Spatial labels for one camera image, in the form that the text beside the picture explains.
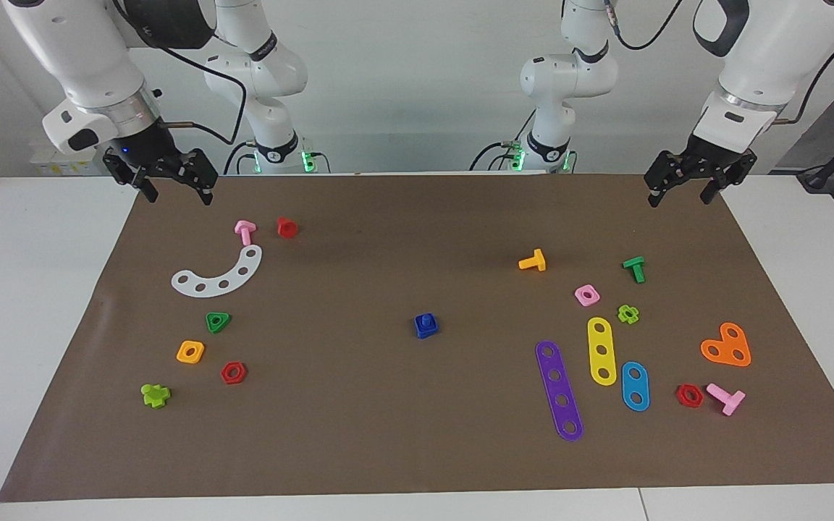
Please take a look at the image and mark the blue two-hole plate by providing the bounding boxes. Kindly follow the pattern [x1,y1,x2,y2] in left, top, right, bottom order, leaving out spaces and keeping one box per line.
[620,361,651,412]

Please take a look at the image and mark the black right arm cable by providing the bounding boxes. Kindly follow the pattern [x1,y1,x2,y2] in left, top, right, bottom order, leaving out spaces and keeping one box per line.
[113,0,250,145]

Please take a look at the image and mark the large pink toy bolt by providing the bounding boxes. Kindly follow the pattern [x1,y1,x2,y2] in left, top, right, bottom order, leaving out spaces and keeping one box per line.
[706,383,746,417]

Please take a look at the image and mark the orange heart-shaped plate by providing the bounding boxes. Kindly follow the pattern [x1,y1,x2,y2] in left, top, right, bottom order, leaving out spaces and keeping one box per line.
[700,322,752,368]

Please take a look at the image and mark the brown table mat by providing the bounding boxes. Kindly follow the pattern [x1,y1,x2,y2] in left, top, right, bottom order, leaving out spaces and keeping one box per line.
[0,172,834,503]

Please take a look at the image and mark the black left base cables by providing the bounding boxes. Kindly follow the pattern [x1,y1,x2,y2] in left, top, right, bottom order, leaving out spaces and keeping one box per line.
[469,141,515,172]

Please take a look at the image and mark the yellow three-hole plate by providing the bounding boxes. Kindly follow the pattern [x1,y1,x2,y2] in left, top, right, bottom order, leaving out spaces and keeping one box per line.
[587,317,618,386]

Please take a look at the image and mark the purple four-hole plate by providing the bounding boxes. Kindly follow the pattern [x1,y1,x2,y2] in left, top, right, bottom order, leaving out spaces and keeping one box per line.
[535,340,584,442]

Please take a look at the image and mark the black base cables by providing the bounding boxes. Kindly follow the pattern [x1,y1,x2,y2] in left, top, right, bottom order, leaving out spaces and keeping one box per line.
[223,140,255,176]
[469,141,515,172]

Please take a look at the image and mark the white box with yellow label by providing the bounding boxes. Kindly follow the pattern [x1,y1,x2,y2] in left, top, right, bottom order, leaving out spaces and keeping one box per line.
[30,145,110,177]

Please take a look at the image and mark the black right base cables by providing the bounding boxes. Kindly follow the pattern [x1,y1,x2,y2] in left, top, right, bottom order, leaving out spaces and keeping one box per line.
[223,140,255,176]

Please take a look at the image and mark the white curved five-hole plate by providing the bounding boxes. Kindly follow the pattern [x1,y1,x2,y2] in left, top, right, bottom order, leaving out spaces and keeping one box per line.
[171,245,264,298]

